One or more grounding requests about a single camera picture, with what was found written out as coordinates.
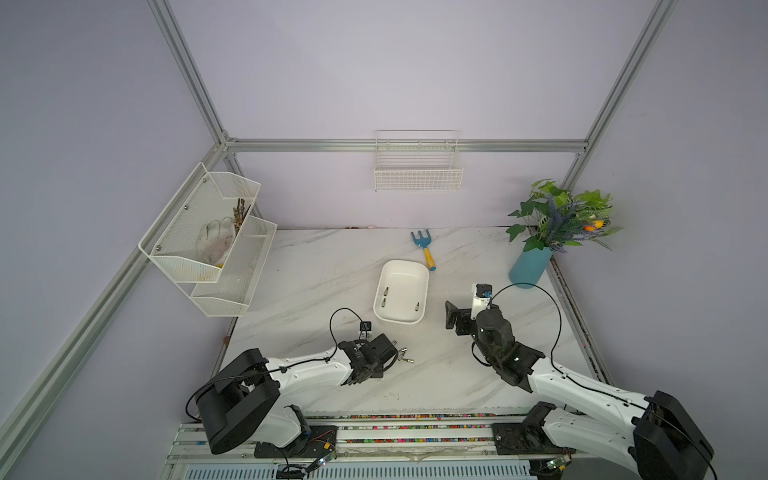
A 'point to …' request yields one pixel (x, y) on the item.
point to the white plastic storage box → (402, 292)
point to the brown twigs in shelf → (239, 213)
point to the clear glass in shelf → (216, 239)
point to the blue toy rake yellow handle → (425, 242)
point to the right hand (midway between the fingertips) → (463, 305)
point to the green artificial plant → (557, 221)
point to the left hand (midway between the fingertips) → (368, 366)
